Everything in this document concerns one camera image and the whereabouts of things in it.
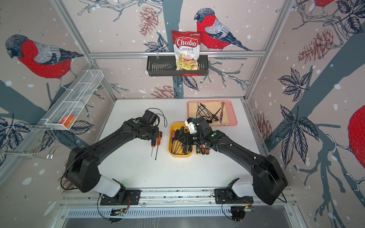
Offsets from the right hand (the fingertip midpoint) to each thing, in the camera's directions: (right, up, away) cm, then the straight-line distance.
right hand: (181, 139), depth 80 cm
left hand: (-14, +3, +6) cm, 15 cm away
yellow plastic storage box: (-6, +7, +17) cm, 19 cm away
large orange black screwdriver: (-16, -5, +13) cm, 21 cm away
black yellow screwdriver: (+11, -9, +9) cm, 17 cm away
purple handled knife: (+31, +13, +31) cm, 45 cm away
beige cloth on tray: (+22, +16, +31) cm, 41 cm away
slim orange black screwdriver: (+14, -9, +8) cm, 18 cm away
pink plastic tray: (+39, +11, +28) cm, 49 cm away
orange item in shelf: (-53, +12, -15) cm, 56 cm away
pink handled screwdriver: (-6, 0, +17) cm, 18 cm away
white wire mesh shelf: (-61, +23, -1) cm, 65 cm away
